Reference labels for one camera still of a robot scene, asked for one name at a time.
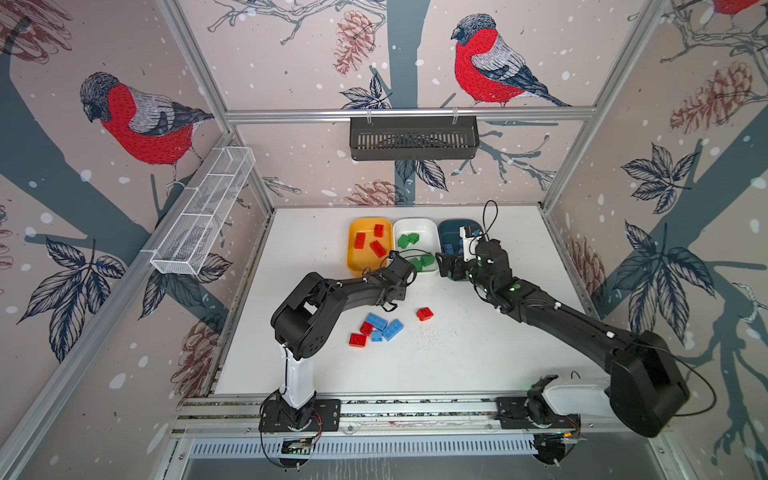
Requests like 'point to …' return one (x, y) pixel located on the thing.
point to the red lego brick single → (424, 314)
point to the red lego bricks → (379, 230)
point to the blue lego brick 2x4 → (449, 249)
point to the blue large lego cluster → (382, 328)
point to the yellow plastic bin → (369, 239)
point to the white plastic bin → (428, 239)
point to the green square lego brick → (417, 263)
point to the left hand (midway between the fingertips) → (395, 286)
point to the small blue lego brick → (376, 336)
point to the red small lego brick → (366, 328)
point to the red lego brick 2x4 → (377, 248)
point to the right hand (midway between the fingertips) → (448, 254)
